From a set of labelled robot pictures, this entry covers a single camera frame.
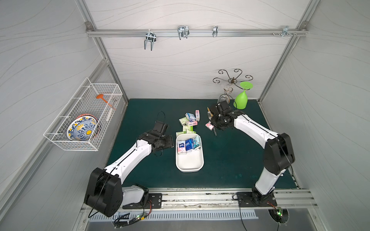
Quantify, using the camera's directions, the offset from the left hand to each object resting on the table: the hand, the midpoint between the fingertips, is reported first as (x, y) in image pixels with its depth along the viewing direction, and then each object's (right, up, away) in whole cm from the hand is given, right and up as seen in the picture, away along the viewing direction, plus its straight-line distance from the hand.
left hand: (169, 143), depth 84 cm
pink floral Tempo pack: (+7, -3, +3) cm, 8 cm away
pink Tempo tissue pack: (+25, +10, +4) cm, 27 cm away
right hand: (+26, +13, +6) cm, 29 cm away
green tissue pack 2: (+11, +7, +14) cm, 19 cm away
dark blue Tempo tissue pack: (+12, -2, +5) cm, 13 cm away
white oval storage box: (+12, -9, +4) cm, 16 cm away
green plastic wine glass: (+44, +26, +4) cm, 52 cm away
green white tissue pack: (+5, +4, +13) cm, 14 cm away
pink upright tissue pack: (+18, +17, +21) cm, 32 cm away
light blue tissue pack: (+13, +15, +20) cm, 28 cm away
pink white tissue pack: (+13, +11, +17) cm, 24 cm away
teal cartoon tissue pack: (+17, 0, +4) cm, 17 cm away
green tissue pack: (+7, +12, +20) cm, 25 cm away
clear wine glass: (+35, +28, +5) cm, 45 cm away
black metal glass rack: (+40, +38, +5) cm, 56 cm away
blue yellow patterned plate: (-36, +12, -22) cm, 44 cm away
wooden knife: (+28, +18, +28) cm, 43 cm away
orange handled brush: (-38, +28, -5) cm, 47 cm away
